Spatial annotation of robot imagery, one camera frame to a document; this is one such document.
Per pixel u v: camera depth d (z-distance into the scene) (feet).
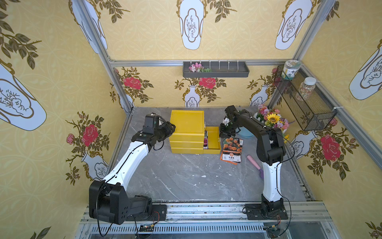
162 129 2.40
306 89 2.36
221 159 3.03
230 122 2.78
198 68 2.88
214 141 3.32
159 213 2.37
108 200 1.31
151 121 2.02
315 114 2.63
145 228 2.38
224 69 3.04
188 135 2.70
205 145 3.19
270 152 1.86
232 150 3.11
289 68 2.80
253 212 2.40
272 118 2.88
